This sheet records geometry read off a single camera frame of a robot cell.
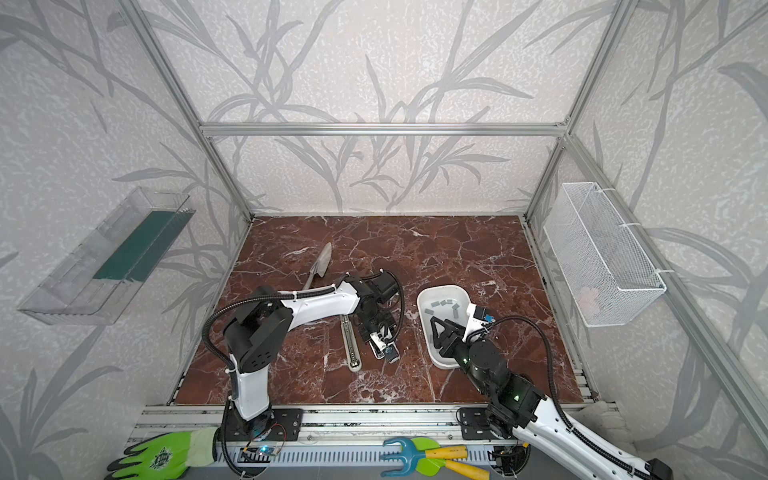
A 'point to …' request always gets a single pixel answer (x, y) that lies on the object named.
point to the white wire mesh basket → (608, 279)
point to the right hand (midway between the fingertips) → (437, 312)
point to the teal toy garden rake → (410, 455)
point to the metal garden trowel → (320, 265)
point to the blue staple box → (391, 353)
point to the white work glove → (606, 420)
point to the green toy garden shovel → (435, 466)
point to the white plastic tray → (446, 302)
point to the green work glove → (165, 456)
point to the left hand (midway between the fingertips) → (395, 326)
